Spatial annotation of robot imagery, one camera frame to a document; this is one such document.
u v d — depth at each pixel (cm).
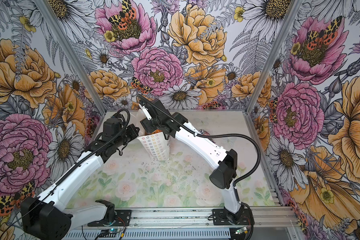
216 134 51
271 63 94
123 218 74
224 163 46
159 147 81
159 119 55
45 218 39
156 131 71
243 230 72
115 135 59
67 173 45
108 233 73
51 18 75
